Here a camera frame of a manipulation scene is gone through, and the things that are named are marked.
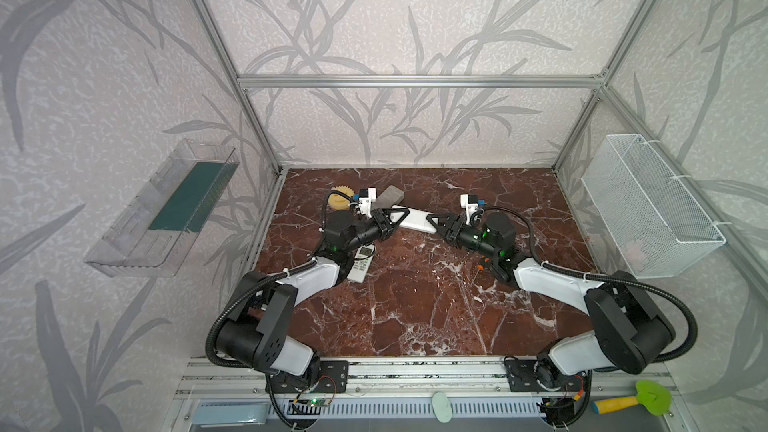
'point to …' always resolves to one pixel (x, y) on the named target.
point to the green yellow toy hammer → (650, 394)
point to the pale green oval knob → (442, 407)
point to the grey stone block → (391, 196)
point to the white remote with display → (361, 263)
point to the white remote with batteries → (416, 220)
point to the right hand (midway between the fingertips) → (429, 214)
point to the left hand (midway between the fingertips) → (412, 208)
